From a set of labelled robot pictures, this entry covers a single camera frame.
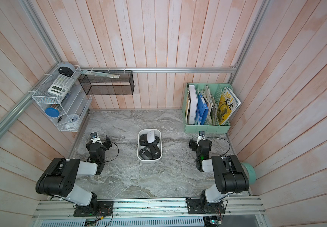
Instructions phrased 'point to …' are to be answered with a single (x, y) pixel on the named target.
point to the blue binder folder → (202, 111)
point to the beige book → (189, 100)
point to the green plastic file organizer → (190, 128)
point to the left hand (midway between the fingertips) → (100, 138)
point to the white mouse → (150, 137)
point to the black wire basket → (107, 82)
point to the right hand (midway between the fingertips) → (199, 137)
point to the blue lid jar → (52, 112)
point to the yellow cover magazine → (228, 103)
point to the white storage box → (158, 132)
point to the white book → (193, 113)
